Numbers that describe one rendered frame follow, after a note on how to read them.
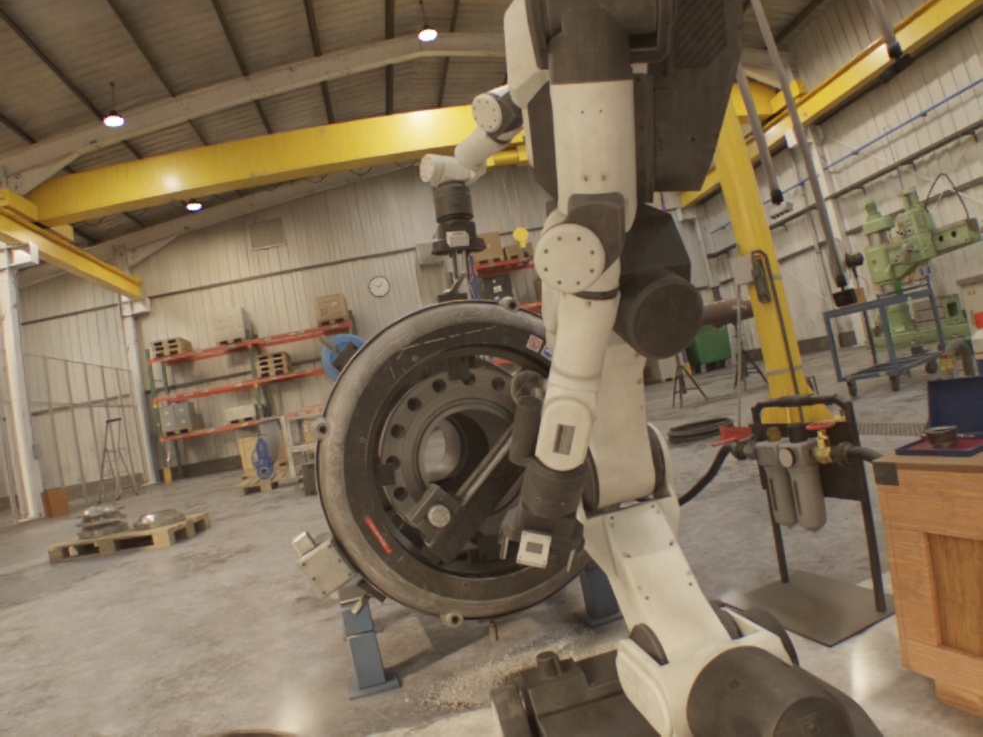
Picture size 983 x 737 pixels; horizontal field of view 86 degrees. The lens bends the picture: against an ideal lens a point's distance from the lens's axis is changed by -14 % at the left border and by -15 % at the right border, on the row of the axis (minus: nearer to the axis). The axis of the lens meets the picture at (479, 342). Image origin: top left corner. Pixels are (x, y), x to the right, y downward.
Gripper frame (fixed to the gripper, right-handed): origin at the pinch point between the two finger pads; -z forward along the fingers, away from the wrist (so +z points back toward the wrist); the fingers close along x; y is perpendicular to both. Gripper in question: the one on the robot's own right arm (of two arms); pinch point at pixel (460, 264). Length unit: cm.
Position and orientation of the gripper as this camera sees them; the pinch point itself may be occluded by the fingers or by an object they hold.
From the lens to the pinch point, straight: 140.7
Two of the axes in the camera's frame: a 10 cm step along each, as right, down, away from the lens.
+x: 9.8, -1.0, 2.0
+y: -1.8, 1.2, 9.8
